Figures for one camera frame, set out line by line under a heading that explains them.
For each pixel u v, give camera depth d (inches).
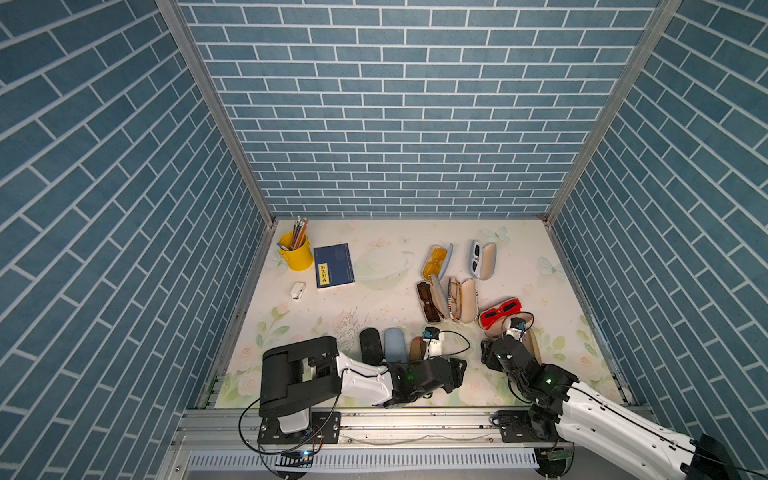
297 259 39.3
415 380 24.4
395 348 33.3
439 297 36.6
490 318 35.4
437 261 41.4
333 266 41.4
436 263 41.4
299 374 18.6
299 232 38.2
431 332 29.0
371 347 33.3
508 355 24.8
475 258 41.4
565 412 22.6
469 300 38.7
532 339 32.4
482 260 41.4
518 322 29.7
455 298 38.2
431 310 36.4
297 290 38.0
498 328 35.5
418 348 32.5
